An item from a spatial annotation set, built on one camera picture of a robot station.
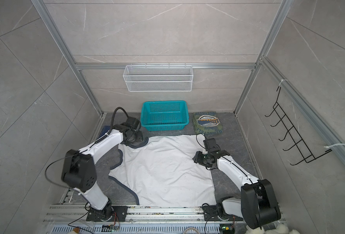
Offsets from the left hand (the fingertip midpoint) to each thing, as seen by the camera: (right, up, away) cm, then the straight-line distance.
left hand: (140, 136), depth 92 cm
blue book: (-31, +3, +16) cm, 35 cm away
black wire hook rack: (+77, -3, -30) cm, 83 cm away
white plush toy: (+71, -41, -26) cm, 86 cm away
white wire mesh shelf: (+11, +41, +9) cm, 43 cm away
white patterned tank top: (+15, -21, -4) cm, 26 cm away
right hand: (+36, -13, -5) cm, 39 cm away
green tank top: (+47, +9, +16) cm, 50 cm away
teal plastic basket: (+12, +15, +26) cm, 33 cm away
